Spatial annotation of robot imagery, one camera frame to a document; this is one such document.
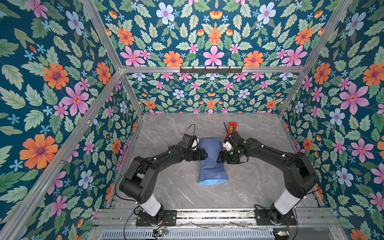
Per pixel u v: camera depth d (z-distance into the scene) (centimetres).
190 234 77
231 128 102
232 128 102
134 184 46
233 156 76
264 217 73
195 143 77
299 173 46
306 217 75
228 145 84
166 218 73
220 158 81
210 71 93
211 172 82
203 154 82
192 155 78
